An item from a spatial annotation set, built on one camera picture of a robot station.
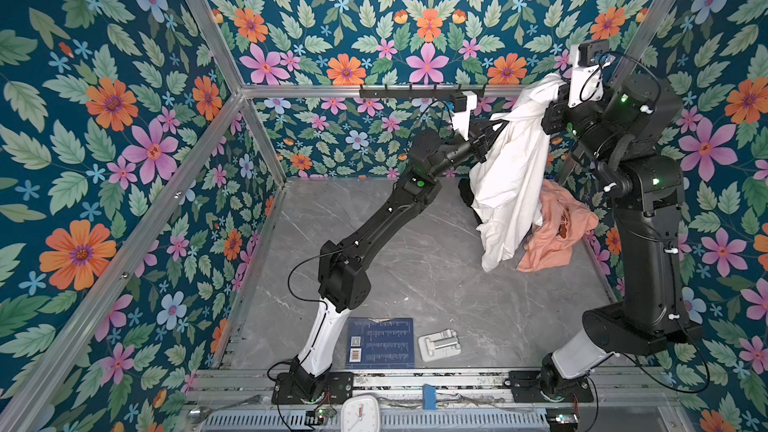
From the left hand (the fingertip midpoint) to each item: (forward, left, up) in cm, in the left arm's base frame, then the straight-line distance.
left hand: (516, 109), depth 58 cm
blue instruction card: (-28, +32, -53) cm, 68 cm away
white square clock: (-44, +35, -50) cm, 75 cm away
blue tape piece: (-41, +19, -55) cm, 71 cm away
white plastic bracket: (-30, +15, -51) cm, 61 cm away
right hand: (0, -6, +6) cm, 9 cm away
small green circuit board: (-43, +44, -53) cm, 81 cm away
